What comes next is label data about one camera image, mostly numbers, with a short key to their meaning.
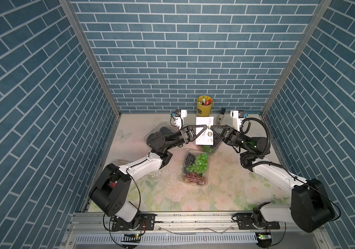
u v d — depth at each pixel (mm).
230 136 604
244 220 736
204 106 1087
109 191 434
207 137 615
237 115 598
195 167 849
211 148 930
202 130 629
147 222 740
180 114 627
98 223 745
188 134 617
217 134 612
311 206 419
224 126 660
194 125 630
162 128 1042
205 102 1109
